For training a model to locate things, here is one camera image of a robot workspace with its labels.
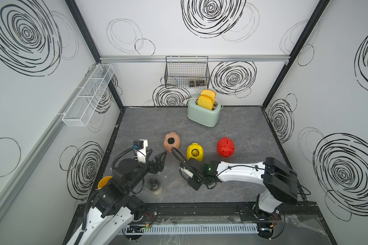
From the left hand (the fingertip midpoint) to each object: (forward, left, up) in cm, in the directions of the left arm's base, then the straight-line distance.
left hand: (159, 151), depth 66 cm
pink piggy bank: (+14, -6, -18) cm, 23 cm away
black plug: (+17, -3, -18) cm, 25 cm away
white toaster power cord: (+46, -15, -9) cm, 49 cm away
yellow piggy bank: (+11, -18, -19) cm, 28 cm away
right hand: (-5, -15, -24) cm, 28 cm away
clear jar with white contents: (-10, +3, -16) cm, 19 cm away
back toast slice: (+46, -26, -3) cm, 53 cm away
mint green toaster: (+38, -27, -19) cm, 50 cm away
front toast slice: (+40, -23, -5) cm, 46 cm away
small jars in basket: (+42, -18, +6) cm, 46 cm away
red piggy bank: (+13, -35, -16) cm, 41 cm away
